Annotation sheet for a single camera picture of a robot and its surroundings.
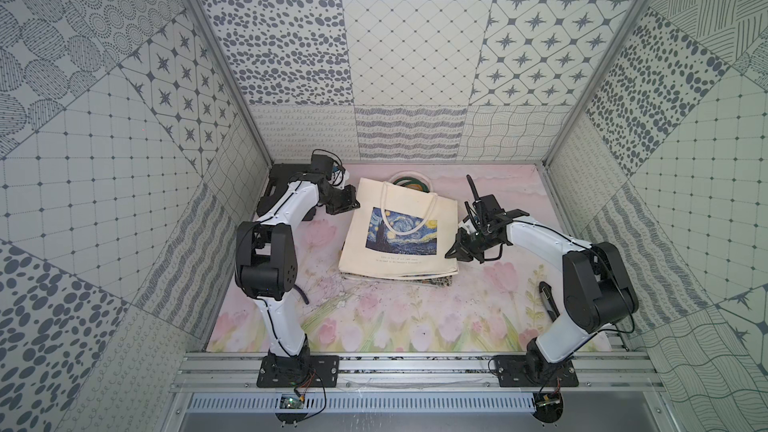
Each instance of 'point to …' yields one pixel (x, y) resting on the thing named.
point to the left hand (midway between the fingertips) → (369, 205)
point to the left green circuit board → (291, 402)
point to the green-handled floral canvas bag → (420, 182)
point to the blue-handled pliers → (301, 292)
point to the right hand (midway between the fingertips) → (448, 258)
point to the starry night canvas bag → (397, 231)
